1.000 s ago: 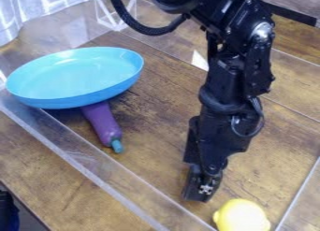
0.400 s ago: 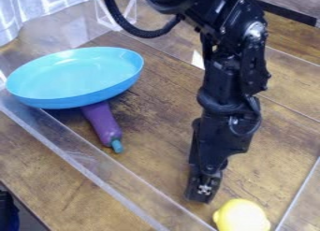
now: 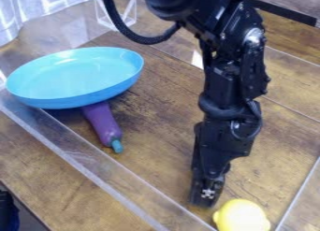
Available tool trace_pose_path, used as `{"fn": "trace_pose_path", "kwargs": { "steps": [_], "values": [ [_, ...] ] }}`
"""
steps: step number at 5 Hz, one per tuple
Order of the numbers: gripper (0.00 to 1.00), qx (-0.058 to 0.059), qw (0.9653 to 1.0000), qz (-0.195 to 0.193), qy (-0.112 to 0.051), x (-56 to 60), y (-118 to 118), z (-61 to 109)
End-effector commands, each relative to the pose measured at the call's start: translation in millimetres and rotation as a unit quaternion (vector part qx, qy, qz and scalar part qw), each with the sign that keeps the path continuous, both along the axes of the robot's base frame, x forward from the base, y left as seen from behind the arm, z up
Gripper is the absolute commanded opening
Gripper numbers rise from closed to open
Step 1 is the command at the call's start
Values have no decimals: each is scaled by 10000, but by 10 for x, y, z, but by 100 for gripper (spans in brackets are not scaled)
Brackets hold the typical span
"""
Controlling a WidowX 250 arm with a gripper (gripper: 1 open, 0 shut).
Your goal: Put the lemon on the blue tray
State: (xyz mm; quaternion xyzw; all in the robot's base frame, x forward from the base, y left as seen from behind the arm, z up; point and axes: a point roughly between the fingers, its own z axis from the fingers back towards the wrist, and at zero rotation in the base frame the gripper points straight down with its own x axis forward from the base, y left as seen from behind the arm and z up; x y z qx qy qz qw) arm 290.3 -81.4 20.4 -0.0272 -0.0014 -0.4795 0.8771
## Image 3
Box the black bar at table edge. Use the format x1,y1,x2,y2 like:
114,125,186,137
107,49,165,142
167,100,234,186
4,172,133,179
248,0,317,27

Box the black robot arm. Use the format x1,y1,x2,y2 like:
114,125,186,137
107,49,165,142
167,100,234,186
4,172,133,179
145,0,271,208

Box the purple toy eggplant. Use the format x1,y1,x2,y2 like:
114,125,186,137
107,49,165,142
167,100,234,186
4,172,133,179
82,102,123,153

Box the clear acrylic stand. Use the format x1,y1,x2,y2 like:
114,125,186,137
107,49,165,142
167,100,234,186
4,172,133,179
94,0,137,31

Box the blue round plastic tray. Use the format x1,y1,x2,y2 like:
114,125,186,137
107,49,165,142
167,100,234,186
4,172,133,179
7,47,143,109

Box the yellow toy lemon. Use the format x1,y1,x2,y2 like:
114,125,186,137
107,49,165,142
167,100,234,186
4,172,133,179
213,199,272,231

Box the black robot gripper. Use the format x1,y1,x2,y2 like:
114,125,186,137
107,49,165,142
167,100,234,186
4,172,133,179
189,113,262,208

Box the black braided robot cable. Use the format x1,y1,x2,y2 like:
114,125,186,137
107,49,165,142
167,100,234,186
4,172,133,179
99,0,182,46

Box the dark object at bottom left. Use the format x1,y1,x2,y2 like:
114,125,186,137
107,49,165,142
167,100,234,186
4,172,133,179
0,190,20,231

